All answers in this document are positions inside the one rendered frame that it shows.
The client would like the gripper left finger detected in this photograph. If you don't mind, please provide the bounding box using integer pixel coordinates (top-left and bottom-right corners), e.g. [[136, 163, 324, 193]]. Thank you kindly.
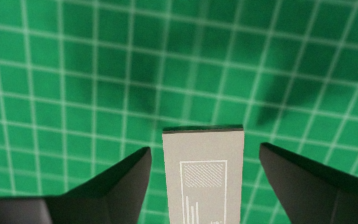
[[0, 146, 152, 224]]

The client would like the green grid cutting mat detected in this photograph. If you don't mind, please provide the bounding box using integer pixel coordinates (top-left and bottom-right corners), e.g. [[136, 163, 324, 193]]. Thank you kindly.
[[0, 0, 358, 224]]

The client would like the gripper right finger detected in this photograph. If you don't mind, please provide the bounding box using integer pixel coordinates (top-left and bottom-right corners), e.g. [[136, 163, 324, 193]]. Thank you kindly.
[[259, 142, 358, 224]]

